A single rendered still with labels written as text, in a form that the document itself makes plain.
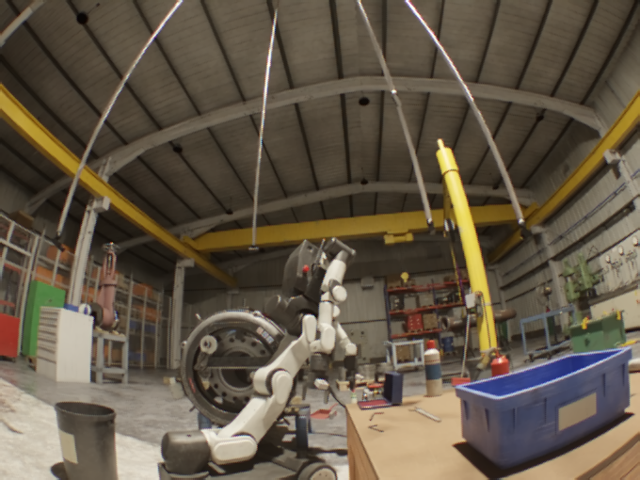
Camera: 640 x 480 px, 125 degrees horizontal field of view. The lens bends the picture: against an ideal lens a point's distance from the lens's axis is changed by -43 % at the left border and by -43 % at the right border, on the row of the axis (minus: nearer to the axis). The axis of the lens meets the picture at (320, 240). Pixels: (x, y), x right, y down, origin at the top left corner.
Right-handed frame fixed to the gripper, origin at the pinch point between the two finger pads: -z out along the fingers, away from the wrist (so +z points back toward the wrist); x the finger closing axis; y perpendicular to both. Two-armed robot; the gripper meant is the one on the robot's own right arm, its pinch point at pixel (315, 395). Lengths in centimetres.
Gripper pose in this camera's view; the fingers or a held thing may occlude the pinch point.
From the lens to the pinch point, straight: 131.1
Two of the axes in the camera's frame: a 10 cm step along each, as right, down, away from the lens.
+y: -5.0, 4.6, 7.3
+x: 8.6, 3.8, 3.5
